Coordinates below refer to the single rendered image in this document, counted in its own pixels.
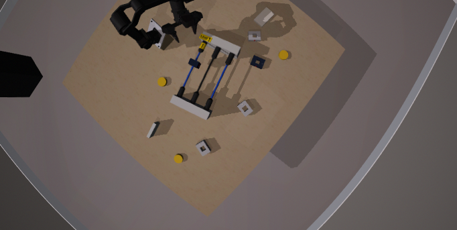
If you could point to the yellow round disc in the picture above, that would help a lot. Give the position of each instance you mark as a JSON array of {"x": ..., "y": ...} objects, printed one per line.
[
  {"x": 162, "y": 82},
  {"x": 283, "y": 55},
  {"x": 178, "y": 158}
]

